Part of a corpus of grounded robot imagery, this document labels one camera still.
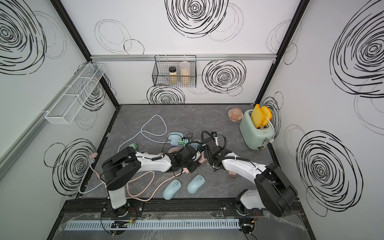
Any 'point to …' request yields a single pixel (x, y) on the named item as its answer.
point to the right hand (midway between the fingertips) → (210, 149)
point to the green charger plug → (134, 145)
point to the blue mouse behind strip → (175, 136)
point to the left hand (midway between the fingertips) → (198, 162)
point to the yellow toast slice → (261, 116)
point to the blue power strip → (178, 142)
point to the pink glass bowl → (235, 114)
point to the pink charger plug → (232, 174)
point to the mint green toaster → (253, 137)
